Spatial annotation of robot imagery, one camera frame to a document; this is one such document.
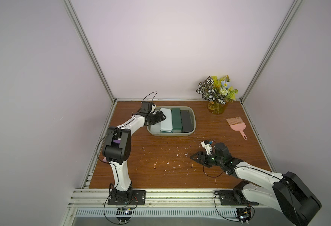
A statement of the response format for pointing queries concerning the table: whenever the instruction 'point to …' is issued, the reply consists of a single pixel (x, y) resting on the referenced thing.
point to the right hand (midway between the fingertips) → (193, 156)
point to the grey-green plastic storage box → (161, 133)
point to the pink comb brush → (237, 124)
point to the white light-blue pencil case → (166, 125)
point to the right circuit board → (243, 214)
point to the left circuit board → (123, 214)
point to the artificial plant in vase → (217, 92)
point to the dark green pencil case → (177, 123)
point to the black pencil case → (186, 121)
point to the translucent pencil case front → (155, 128)
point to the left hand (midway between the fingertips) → (165, 117)
